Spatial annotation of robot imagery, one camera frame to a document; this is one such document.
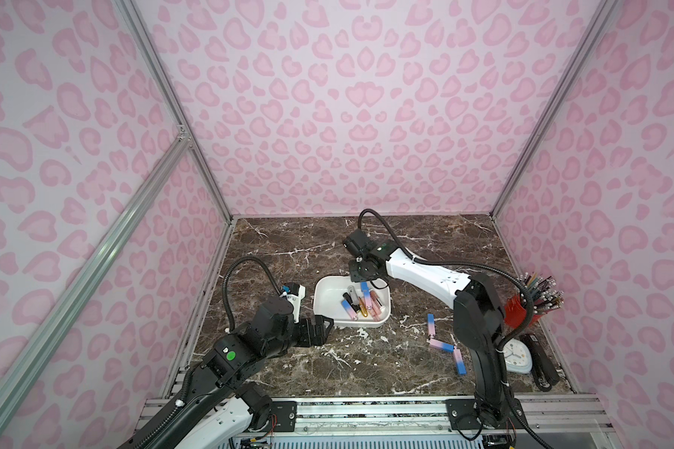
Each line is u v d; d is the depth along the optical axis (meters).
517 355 0.80
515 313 0.85
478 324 0.51
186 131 0.91
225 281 1.00
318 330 0.62
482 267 0.48
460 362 0.80
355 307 0.92
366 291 0.93
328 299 0.93
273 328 0.52
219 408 0.59
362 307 0.92
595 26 0.72
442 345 0.82
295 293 0.64
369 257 0.67
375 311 0.91
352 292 0.95
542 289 0.81
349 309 0.91
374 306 0.92
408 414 0.75
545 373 0.77
